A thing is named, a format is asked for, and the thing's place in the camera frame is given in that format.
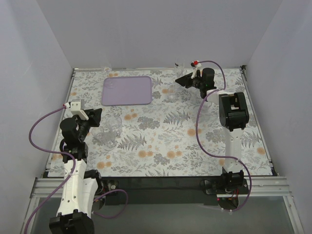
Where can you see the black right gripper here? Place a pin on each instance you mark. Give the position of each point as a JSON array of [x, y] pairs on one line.
[[191, 81]]

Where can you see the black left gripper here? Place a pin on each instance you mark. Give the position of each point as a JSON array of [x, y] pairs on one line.
[[90, 119]]

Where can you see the tall clear champagne flute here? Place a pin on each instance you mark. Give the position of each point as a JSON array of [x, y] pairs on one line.
[[179, 67]]

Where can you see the clear stemmed wine glass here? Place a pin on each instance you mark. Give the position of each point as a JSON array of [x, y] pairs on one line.
[[107, 73]]

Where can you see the clear ribbed tumbler glass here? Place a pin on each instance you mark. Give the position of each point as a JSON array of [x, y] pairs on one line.
[[114, 124]]

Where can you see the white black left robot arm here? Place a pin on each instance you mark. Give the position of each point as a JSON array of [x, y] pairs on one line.
[[80, 187]]

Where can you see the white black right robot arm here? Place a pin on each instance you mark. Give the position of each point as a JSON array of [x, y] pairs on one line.
[[233, 117]]

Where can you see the lilac plastic tray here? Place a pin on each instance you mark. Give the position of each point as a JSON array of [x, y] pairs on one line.
[[135, 90]]

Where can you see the short clear tumbler glass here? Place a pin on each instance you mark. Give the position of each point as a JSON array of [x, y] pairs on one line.
[[172, 92]]

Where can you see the clear tumbler glass front left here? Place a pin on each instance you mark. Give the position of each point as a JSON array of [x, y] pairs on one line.
[[104, 136]]

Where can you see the floral patterned table mat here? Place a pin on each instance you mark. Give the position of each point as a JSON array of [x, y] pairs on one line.
[[158, 139]]

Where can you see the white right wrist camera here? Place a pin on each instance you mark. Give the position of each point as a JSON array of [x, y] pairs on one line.
[[196, 65]]

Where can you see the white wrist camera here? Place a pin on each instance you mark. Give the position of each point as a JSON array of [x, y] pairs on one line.
[[196, 65], [76, 108]]

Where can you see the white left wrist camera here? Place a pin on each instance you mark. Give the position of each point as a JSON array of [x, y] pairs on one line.
[[76, 108]]

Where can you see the aluminium frame rail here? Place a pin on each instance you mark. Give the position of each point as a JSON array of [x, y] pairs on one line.
[[260, 185]]

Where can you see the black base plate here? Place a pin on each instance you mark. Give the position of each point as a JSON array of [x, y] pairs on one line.
[[204, 190]]

